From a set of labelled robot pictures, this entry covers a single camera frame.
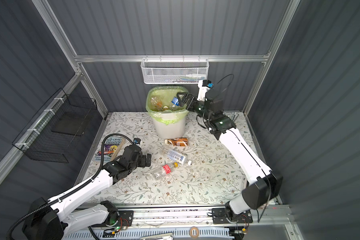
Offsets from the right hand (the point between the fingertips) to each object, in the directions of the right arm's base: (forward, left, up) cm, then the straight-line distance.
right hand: (184, 97), depth 68 cm
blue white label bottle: (-11, +6, -36) cm, 38 cm away
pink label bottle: (-20, +11, -37) cm, 44 cm away
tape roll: (-46, -4, -42) cm, 62 cm away
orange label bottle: (+13, +17, -15) cm, 27 cm away
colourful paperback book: (-1, +50, -40) cm, 64 cm away
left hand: (-14, +24, -30) cm, 40 cm away
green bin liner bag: (+26, +13, -18) cm, 34 cm away
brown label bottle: (0, +4, -37) cm, 37 cm away
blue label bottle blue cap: (+18, +6, -17) cm, 26 cm away
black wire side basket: (-10, +65, -12) cm, 67 cm away
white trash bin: (+3, +9, -24) cm, 26 cm away
